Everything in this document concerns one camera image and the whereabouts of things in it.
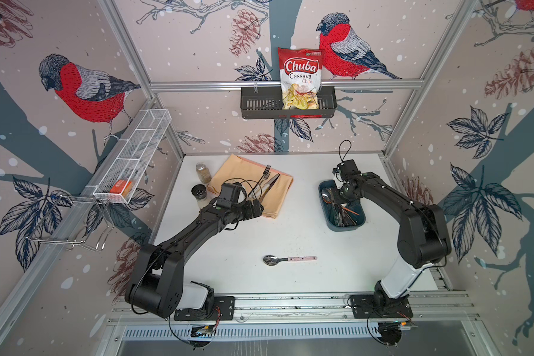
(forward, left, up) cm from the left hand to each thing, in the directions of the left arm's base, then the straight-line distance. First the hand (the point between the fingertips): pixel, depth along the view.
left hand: (258, 205), depth 87 cm
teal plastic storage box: (-2, -39, -8) cm, 40 cm away
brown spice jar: (+21, +28, -4) cm, 35 cm away
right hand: (+7, -34, -3) cm, 35 cm away
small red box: (-6, +41, +22) cm, 47 cm away
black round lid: (+7, +26, 0) cm, 27 cm away
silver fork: (+24, -2, -10) cm, 26 cm away
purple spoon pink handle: (-19, -5, -8) cm, 21 cm away
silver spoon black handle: (+9, -30, -7) cm, 32 cm away
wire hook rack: (-19, +46, +24) cm, 55 cm away
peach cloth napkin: (+27, +8, -12) cm, 31 cm away
